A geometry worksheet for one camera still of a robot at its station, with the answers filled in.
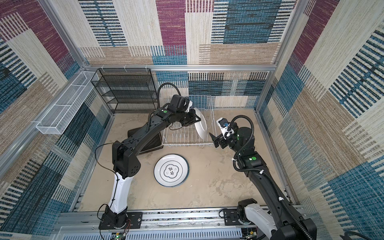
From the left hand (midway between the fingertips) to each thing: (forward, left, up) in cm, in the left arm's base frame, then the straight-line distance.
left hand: (202, 117), depth 84 cm
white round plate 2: (-21, +18, -23) cm, 36 cm away
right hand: (-10, -7, +2) cm, 13 cm away
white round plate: (-3, +1, -4) cm, 5 cm away
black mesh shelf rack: (+34, +53, -8) cm, 64 cm away
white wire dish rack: (-9, +15, -3) cm, 18 cm away
